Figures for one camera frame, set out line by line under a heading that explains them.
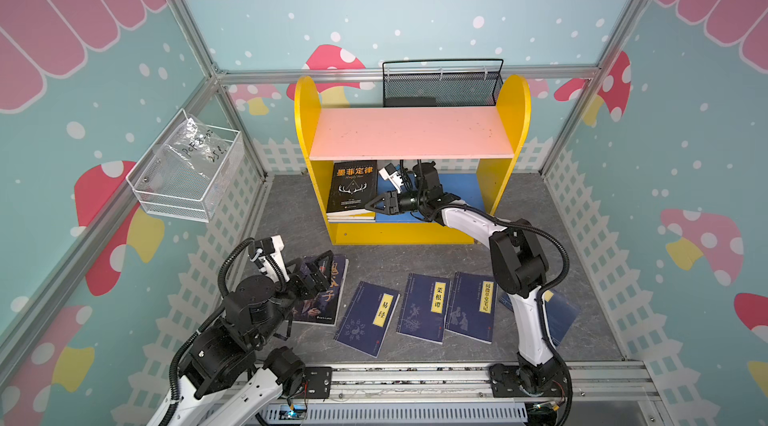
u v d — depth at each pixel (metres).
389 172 0.84
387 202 0.81
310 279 0.57
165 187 0.69
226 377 0.43
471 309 0.85
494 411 0.71
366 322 0.83
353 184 0.92
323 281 0.57
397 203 0.79
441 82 0.92
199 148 0.74
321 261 0.59
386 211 0.81
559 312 0.84
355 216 0.87
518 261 0.56
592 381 0.76
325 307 0.85
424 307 0.85
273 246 0.56
